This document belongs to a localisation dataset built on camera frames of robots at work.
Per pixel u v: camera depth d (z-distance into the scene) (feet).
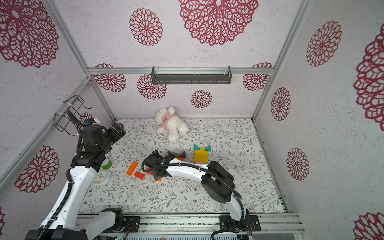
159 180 2.89
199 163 1.76
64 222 1.25
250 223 2.34
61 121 2.40
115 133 2.13
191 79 2.88
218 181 1.65
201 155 3.25
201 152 3.28
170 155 3.23
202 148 3.28
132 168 3.06
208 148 3.36
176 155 3.22
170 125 3.51
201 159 3.19
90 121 2.03
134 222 2.41
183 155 3.19
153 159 2.17
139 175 2.96
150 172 3.02
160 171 1.99
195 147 3.36
